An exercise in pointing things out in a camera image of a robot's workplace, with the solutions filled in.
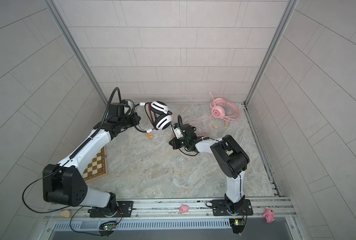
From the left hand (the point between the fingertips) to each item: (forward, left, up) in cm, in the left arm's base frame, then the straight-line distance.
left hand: (143, 114), depth 83 cm
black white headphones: (-10, -12, +9) cm, 18 cm away
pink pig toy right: (-46, -62, -17) cm, 79 cm away
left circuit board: (-50, +10, -16) cm, 54 cm away
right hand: (-9, -14, -18) cm, 24 cm away
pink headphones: (+16, -50, -14) cm, 54 cm away
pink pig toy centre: (-43, -23, -17) cm, 52 cm away
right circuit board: (-49, -48, -20) cm, 72 cm away
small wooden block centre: (-3, 0, -19) cm, 19 cm away
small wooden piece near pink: (+5, -45, -20) cm, 49 cm away
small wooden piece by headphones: (+7, -52, -19) cm, 56 cm away
